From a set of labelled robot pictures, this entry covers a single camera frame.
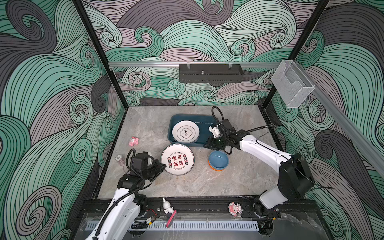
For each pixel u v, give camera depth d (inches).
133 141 37.5
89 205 29.9
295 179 16.6
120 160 33.2
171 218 26.4
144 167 24.9
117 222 18.4
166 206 28.1
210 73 37.7
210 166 32.9
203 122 43.2
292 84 30.9
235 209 28.0
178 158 33.3
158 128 39.8
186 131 39.7
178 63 36.6
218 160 33.4
